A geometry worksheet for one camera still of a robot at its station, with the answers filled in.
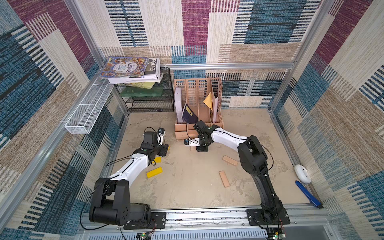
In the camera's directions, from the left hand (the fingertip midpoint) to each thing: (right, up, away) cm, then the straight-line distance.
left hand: (160, 144), depth 91 cm
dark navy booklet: (+16, +18, +14) cm, 28 cm away
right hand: (+23, -2, +9) cm, 24 cm away
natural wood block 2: (+37, -19, -6) cm, 42 cm away
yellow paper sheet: (+29, +26, 0) cm, 39 cm away
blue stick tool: (+80, -26, -11) cm, 85 cm away
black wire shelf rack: (-3, +29, +3) cm, 29 cm away
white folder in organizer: (+10, +25, +8) cm, 28 cm away
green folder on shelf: (-6, +35, +12) cm, 37 cm away
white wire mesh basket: (-32, +15, -20) cm, 41 cm away
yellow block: (-3, -16, -2) cm, 17 cm away
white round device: (+80, -16, -7) cm, 82 cm away
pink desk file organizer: (+22, +31, +25) cm, 46 cm away
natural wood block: (+20, -3, +6) cm, 21 cm away
